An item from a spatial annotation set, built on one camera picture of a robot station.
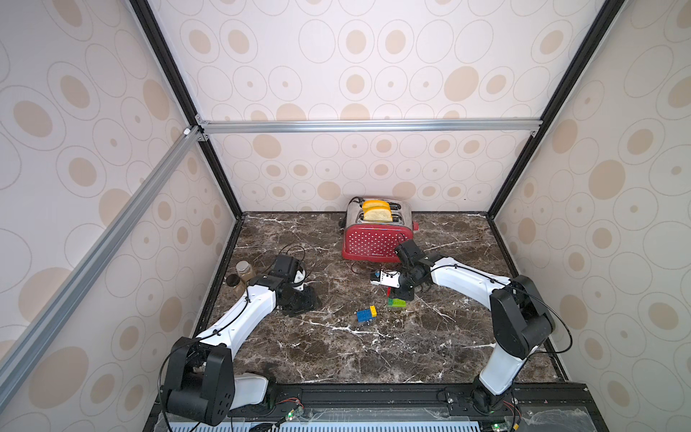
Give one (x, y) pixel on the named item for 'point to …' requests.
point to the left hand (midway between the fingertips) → (322, 303)
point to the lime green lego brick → (397, 302)
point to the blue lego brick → (364, 316)
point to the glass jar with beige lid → (245, 271)
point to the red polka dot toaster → (376, 242)
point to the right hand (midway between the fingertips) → (391, 290)
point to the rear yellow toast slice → (375, 203)
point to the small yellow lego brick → (373, 311)
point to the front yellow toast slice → (377, 215)
